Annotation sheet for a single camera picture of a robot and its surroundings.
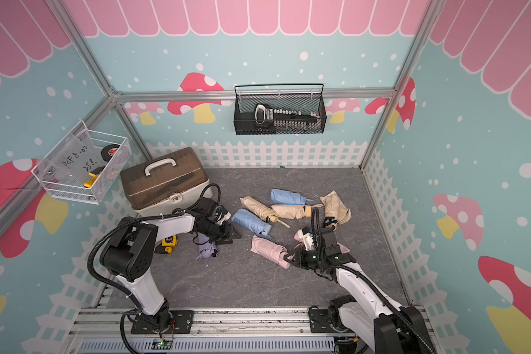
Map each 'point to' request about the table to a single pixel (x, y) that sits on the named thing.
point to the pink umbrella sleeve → (299, 236)
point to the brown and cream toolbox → (169, 182)
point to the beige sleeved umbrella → (291, 212)
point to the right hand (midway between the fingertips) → (287, 258)
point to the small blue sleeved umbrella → (284, 197)
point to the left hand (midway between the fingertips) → (236, 241)
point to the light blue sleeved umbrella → (249, 220)
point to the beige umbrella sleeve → (334, 207)
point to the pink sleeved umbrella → (273, 252)
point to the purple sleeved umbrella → (206, 248)
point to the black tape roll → (108, 151)
